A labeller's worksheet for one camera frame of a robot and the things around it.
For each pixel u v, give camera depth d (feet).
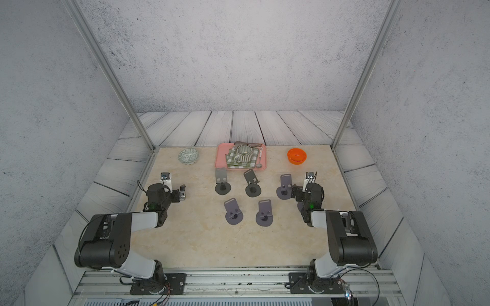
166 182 2.71
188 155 3.76
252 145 4.06
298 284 2.33
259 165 3.65
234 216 2.85
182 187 2.93
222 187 3.37
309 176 2.69
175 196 2.82
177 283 2.38
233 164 3.64
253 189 3.33
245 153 3.53
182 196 2.92
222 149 3.94
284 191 3.26
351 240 1.49
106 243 1.48
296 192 2.84
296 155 3.67
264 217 2.85
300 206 3.12
